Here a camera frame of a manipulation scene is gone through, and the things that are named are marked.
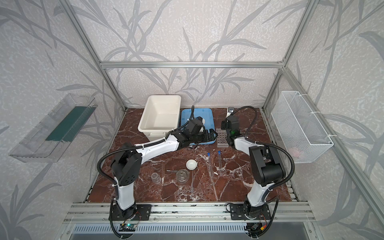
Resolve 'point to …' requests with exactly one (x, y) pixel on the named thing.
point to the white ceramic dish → (191, 164)
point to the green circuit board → (127, 227)
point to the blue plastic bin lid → (206, 114)
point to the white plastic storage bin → (160, 115)
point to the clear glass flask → (182, 176)
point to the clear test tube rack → (222, 138)
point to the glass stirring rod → (192, 182)
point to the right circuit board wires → (259, 229)
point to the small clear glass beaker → (156, 178)
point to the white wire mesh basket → (303, 138)
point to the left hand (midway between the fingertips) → (215, 132)
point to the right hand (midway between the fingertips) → (228, 112)
